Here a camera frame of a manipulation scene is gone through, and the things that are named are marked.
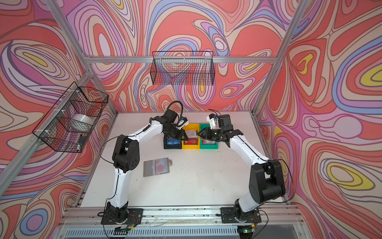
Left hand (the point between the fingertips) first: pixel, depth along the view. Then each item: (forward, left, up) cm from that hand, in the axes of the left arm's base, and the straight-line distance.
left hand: (188, 137), depth 94 cm
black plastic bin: (-3, +11, -6) cm, 13 cm away
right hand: (-5, -7, +7) cm, 11 cm away
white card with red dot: (-15, +17, -9) cm, 24 cm away
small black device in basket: (-12, +53, +16) cm, 57 cm away
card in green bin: (+2, -12, -8) cm, 15 cm away
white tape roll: (-4, +52, +23) cm, 57 cm away
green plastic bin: (+11, -10, -2) cm, 15 cm away
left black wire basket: (-6, +60, +20) cm, 64 cm away
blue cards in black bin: (+2, +13, -7) cm, 15 cm away
